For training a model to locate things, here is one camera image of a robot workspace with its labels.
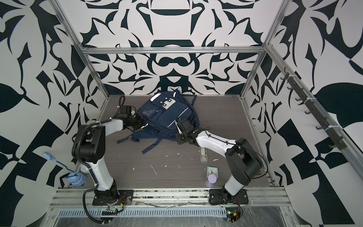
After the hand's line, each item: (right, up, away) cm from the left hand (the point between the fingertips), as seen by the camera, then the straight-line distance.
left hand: (146, 117), depth 100 cm
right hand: (+22, -11, -10) cm, 27 cm away
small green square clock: (+42, -29, -19) cm, 55 cm away
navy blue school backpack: (+10, +3, -1) cm, 11 cm away
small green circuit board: (+50, -47, -29) cm, 74 cm away
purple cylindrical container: (+40, -30, -28) cm, 57 cm away
